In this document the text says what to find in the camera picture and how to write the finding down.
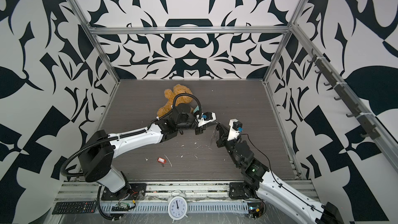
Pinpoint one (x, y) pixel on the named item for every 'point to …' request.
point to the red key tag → (161, 160)
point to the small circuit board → (123, 207)
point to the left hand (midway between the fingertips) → (216, 116)
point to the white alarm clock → (177, 205)
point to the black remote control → (74, 207)
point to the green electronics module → (255, 209)
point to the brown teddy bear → (178, 89)
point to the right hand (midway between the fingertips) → (219, 125)
